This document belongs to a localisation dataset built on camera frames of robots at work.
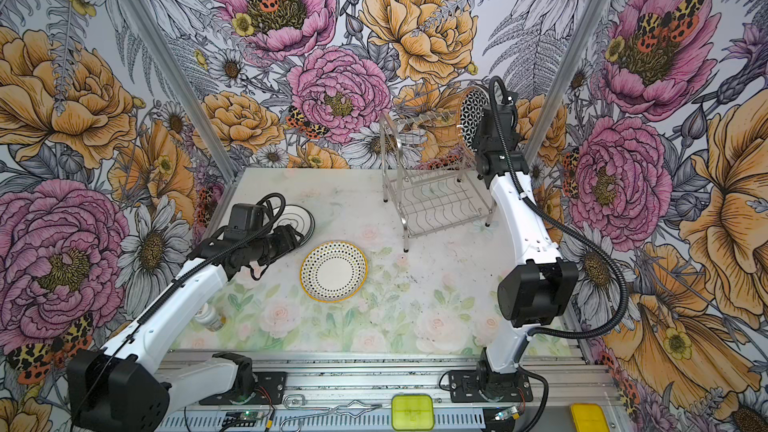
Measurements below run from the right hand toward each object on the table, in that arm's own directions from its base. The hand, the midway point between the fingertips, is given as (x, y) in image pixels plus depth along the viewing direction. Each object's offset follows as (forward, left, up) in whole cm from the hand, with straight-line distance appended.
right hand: (495, 135), depth 80 cm
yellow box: (-58, -17, -37) cm, 71 cm away
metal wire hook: (-55, +38, -36) cm, 76 cm away
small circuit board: (-56, +64, -36) cm, 92 cm away
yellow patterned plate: (-19, +47, -36) cm, 62 cm away
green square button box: (-56, +24, -35) cm, 71 cm away
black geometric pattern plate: (+12, +4, -2) cm, 13 cm away
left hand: (-21, +54, -20) cm, 61 cm away
